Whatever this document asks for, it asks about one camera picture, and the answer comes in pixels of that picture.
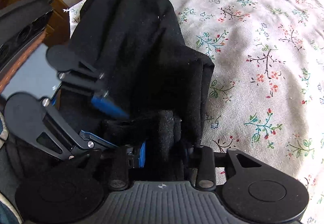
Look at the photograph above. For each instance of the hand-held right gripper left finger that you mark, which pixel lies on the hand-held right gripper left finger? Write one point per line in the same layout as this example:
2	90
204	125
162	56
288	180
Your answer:
141	155

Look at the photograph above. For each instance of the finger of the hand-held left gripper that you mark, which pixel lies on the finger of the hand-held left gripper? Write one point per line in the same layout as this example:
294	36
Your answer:
98	141
111	109

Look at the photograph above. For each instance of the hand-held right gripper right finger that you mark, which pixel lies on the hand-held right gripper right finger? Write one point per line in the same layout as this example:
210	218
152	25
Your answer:
205	163

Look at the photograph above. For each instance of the black pants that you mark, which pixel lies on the black pants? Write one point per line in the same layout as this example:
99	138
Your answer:
141	49

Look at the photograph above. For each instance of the white floral bed sheet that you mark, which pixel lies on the white floral bed sheet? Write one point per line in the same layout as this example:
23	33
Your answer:
253	36

